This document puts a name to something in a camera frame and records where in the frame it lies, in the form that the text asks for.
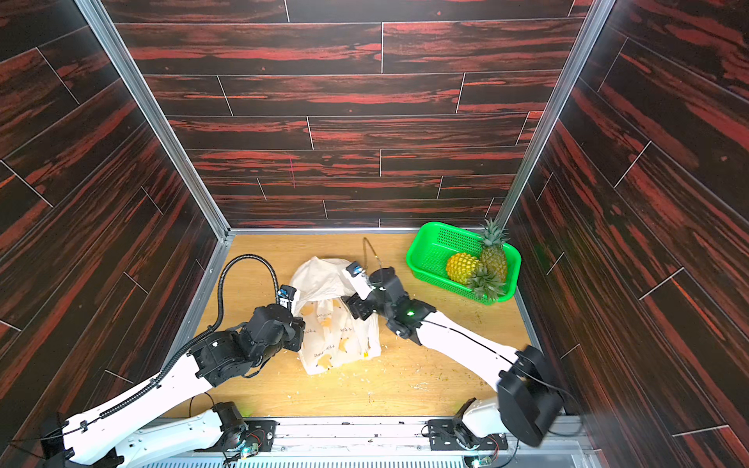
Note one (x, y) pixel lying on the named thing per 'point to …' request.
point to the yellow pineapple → (467, 269)
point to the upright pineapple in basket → (493, 254)
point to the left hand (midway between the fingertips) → (306, 322)
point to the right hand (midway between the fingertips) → (360, 284)
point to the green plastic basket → (433, 244)
